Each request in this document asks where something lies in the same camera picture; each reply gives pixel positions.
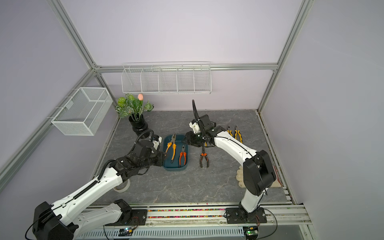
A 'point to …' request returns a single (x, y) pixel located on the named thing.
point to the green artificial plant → (135, 107)
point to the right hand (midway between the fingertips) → (184, 141)
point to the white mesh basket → (84, 113)
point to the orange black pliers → (203, 154)
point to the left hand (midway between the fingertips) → (166, 155)
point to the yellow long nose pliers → (174, 144)
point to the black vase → (139, 125)
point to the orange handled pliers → (184, 153)
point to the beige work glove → (240, 177)
